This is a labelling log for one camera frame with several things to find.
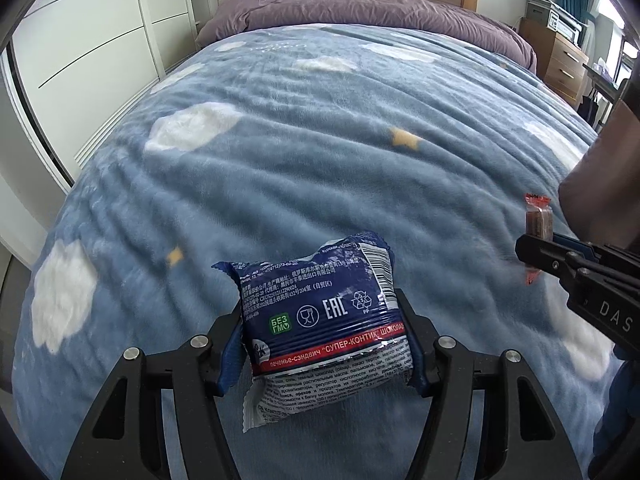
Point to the blue biscuit packet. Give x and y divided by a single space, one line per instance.
320 320

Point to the white wardrobe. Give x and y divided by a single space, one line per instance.
100 35

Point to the small red-brown snack bar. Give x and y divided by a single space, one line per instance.
537 220

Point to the black bag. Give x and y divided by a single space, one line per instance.
590 105

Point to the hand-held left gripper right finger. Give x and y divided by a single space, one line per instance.
422 380

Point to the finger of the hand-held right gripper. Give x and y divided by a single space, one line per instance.
540 255
575 245

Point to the grey printer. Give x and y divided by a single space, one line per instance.
552 17

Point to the blue cloud-print blanket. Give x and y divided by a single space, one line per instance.
300 160

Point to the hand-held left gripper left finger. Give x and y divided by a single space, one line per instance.
231 365

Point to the purple duvet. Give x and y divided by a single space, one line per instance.
350 10

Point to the wooden drawer cabinet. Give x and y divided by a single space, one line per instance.
565 65

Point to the person's right hand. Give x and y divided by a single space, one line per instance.
620 400

